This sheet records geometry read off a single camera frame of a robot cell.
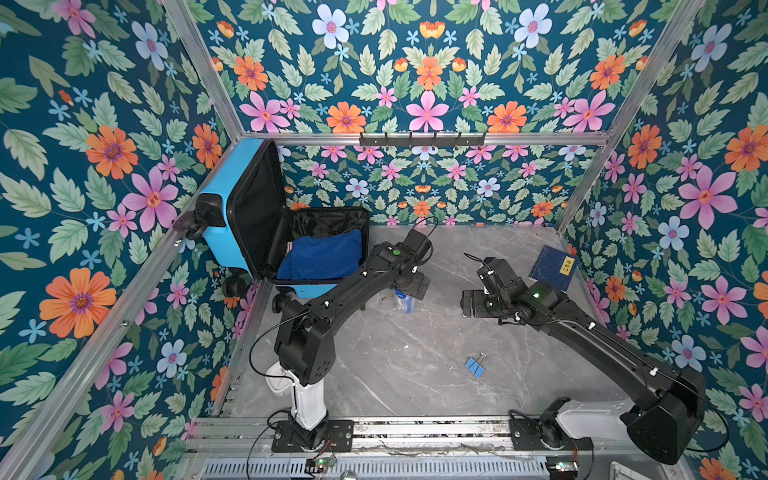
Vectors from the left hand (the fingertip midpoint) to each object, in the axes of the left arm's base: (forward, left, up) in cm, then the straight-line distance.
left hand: (414, 278), depth 84 cm
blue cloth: (+19, +27, -11) cm, 35 cm away
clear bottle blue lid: (-2, +3, -10) cm, 11 cm away
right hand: (-9, -16, 0) cm, 18 cm away
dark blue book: (+13, -53, -17) cm, 57 cm away
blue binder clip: (-21, -16, -16) cm, 31 cm away
